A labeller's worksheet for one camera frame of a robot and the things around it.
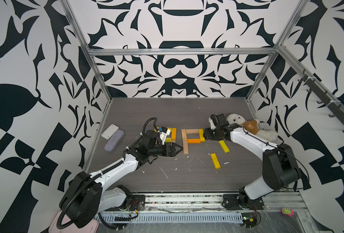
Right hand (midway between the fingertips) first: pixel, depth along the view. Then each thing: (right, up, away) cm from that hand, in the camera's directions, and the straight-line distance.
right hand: (205, 132), depth 92 cm
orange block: (-7, -6, +5) cm, 10 cm away
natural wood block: (-13, -4, +5) cm, 14 cm away
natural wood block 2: (-13, -11, 0) cm, 17 cm away
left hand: (-18, -6, -13) cm, 23 cm away
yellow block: (-24, -6, +4) cm, 25 cm away
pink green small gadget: (+34, -35, -22) cm, 54 cm away
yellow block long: (+5, -16, -5) cm, 18 cm away
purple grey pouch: (-58, -6, +1) cm, 58 cm away
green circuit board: (+16, -40, -21) cm, 48 cm away
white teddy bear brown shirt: (+30, +4, +2) cm, 30 cm away
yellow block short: (-1, -1, +6) cm, 7 cm away
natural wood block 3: (-7, -1, +11) cm, 13 cm away
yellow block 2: (+12, -9, +2) cm, 15 cm away
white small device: (-63, -1, +8) cm, 64 cm away
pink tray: (-57, -39, -26) cm, 74 cm away
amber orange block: (-20, -2, +7) cm, 21 cm away
